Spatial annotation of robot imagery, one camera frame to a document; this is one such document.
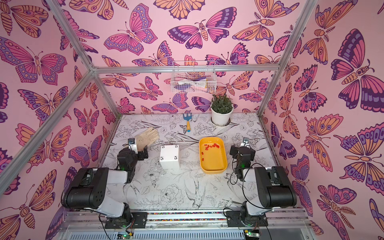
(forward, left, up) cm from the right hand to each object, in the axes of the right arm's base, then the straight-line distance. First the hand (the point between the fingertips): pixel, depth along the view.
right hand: (244, 146), depth 93 cm
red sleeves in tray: (+2, +23, -7) cm, 24 cm away
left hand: (-1, +65, 0) cm, 65 cm away
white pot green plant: (+24, +13, +8) cm, 28 cm away
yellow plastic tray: (-2, +19, -9) cm, 21 cm away
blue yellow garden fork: (+32, +37, -8) cm, 50 cm away
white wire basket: (+27, +32, +27) cm, 50 cm away
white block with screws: (-10, +45, +4) cm, 46 cm away
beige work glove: (+10, +65, -6) cm, 66 cm away
